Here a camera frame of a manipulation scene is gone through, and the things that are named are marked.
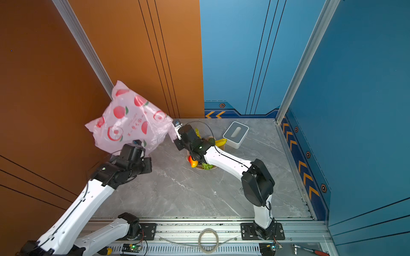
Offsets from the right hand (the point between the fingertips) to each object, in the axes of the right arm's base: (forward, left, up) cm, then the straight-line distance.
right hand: (178, 130), depth 81 cm
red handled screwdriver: (-48, -63, -26) cm, 84 cm away
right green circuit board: (-47, -42, -27) cm, 69 cm away
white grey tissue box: (+16, -33, -23) cm, 44 cm away
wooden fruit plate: (-10, -11, -20) cm, 24 cm away
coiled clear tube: (-45, -16, -25) cm, 54 cm away
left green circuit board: (-47, +19, -27) cm, 57 cm away
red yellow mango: (-10, -7, -16) cm, 20 cm away
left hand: (-14, +12, -3) cm, 19 cm away
